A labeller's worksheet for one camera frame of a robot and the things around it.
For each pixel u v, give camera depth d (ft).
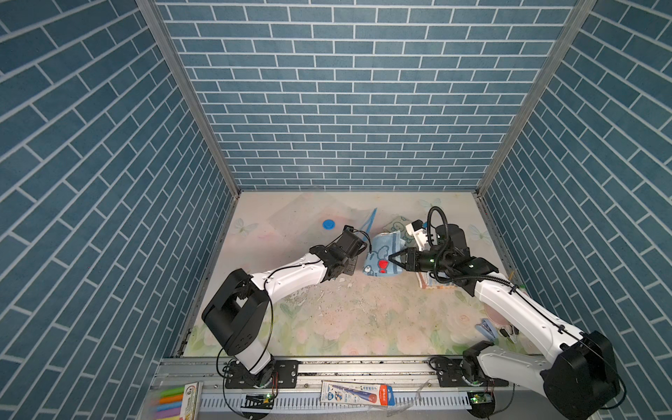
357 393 2.28
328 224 3.57
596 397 1.30
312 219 3.65
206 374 2.47
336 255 2.22
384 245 2.59
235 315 1.45
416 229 2.37
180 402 2.23
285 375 2.42
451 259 2.01
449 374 2.42
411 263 2.23
